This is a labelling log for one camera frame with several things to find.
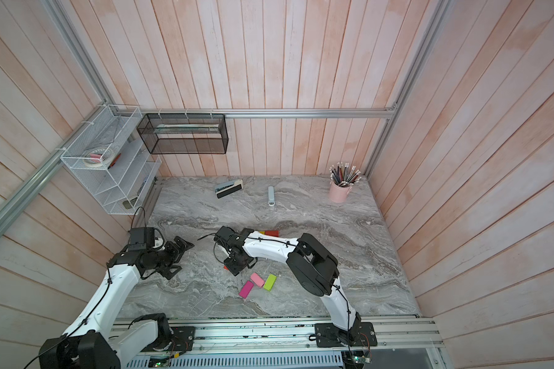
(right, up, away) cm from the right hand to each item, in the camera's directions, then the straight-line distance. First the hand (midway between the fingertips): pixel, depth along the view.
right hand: (236, 265), depth 90 cm
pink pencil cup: (+45, +29, +16) cm, 56 cm away
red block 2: (-4, 0, -2) cm, 5 cm away
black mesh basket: (-26, +57, +12) cm, 63 cm away
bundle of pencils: (+48, +37, +17) cm, 63 cm away
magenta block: (+4, -7, -6) cm, 10 cm away
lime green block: (+13, -5, -4) cm, 15 cm away
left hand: (-16, +6, -7) cm, 19 cm away
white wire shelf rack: (-39, +31, -12) cm, 51 cm away
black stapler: (-7, +32, +21) cm, 39 cm away
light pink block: (+9, -4, -4) cm, 10 cm away
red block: (+15, +12, +9) cm, 21 cm away
